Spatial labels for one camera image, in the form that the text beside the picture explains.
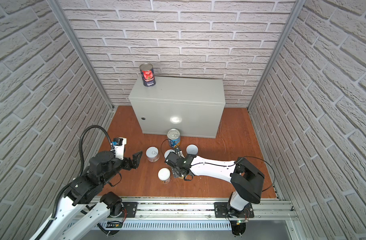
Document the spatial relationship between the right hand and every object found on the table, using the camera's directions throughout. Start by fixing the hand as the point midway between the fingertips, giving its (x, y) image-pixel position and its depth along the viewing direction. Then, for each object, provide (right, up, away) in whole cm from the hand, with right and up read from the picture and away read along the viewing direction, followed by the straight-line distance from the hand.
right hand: (181, 168), depth 83 cm
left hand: (-22, +13, -12) cm, 28 cm away
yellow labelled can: (0, -5, 0) cm, 5 cm away
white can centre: (-9, +8, +6) cm, 13 cm away
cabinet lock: (-24, +29, +8) cm, 38 cm away
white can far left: (-17, +7, +5) cm, 19 cm away
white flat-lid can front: (-9, -2, -5) cm, 10 cm away
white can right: (+7, +9, +7) cm, 13 cm away
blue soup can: (-5, +17, +7) cm, 18 cm away
